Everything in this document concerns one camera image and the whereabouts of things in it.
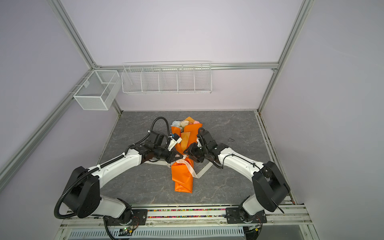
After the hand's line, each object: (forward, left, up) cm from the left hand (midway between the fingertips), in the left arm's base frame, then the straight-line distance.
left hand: (181, 158), depth 81 cm
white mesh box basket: (+47, +54, +11) cm, 73 cm away
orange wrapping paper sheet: (+22, -3, -4) cm, 23 cm away
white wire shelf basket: (+50, +8, +18) cm, 54 cm away
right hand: (+2, -2, 0) cm, 2 cm away
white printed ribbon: (+1, -2, -4) cm, 4 cm away
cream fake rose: (+31, -1, -8) cm, 32 cm away
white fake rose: (+31, +5, -7) cm, 32 cm away
